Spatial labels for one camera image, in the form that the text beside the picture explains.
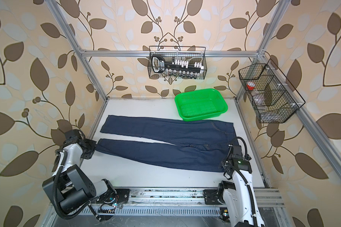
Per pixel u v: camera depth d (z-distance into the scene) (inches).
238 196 18.3
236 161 22.1
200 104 45.5
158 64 33.4
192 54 35.9
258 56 35.9
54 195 14.6
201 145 36.1
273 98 29.0
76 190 16.6
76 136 25.8
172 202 29.0
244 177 19.7
